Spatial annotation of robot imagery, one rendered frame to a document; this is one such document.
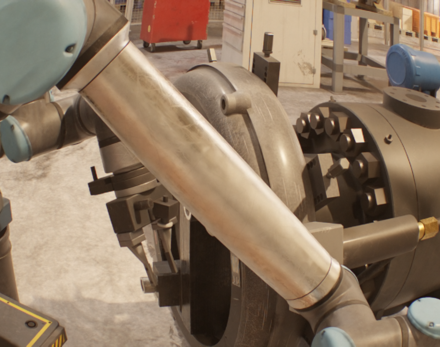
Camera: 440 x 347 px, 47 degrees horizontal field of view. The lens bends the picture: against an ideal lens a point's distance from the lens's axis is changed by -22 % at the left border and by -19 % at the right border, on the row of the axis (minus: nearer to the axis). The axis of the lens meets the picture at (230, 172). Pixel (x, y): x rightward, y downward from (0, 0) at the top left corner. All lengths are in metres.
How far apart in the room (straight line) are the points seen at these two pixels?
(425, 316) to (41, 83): 0.57
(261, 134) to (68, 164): 2.42
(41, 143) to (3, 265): 0.96
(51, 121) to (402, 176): 0.76
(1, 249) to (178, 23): 5.08
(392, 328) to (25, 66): 0.56
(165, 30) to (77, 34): 6.08
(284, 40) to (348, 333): 4.55
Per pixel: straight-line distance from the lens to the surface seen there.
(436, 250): 1.39
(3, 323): 1.50
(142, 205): 0.91
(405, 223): 1.06
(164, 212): 0.93
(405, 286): 1.39
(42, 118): 0.97
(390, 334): 0.73
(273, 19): 5.09
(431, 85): 1.79
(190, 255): 1.27
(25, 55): 0.47
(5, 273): 1.90
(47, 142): 0.98
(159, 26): 6.52
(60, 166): 3.36
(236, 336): 1.13
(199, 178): 0.67
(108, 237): 2.58
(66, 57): 0.47
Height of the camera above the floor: 1.24
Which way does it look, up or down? 22 degrees down
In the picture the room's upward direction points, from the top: 4 degrees clockwise
